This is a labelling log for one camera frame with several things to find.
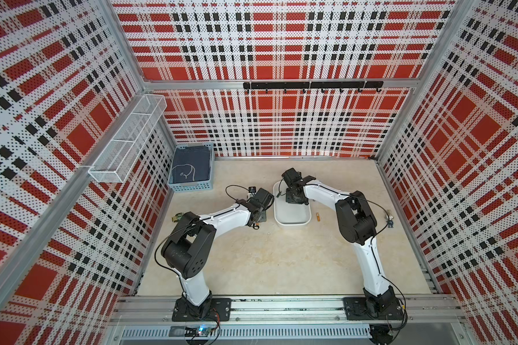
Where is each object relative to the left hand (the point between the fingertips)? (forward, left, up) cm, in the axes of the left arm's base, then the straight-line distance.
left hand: (258, 213), depth 95 cm
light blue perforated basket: (+15, +32, 0) cm, 35 cm away
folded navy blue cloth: (+26, +35, +4) cm, 44 cm away
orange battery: (0, -28, -5) cm, 28 cm away
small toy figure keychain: (-1, -60, -3) cm, 60 cm away
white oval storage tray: (+2, -13, -3) cm, 13 cm away
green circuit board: (-43, +18, -2) cm, 46 cm away
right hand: (+11, -18, -3) cm, 21 cm away
